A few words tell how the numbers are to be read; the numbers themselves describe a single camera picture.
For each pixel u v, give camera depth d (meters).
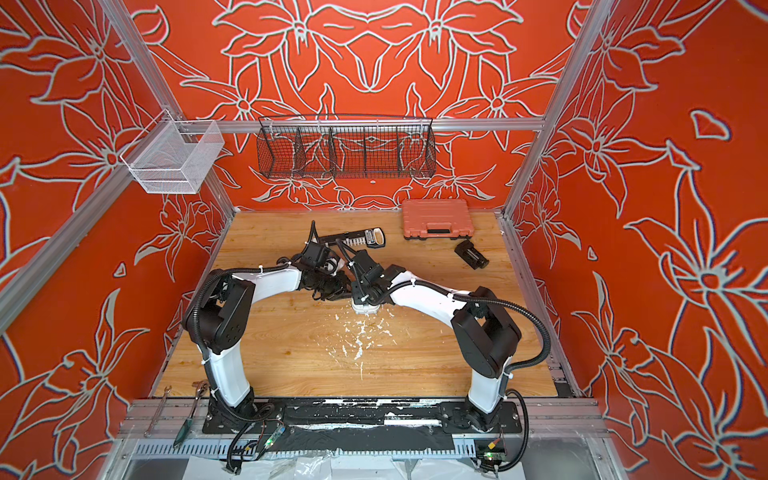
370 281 0.67
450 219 1.10
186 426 0.72
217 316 0.50
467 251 1.04
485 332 0.46
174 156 0.92
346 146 1.00
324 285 0.82
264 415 0.69
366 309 0.90
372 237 1.10
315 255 0.79
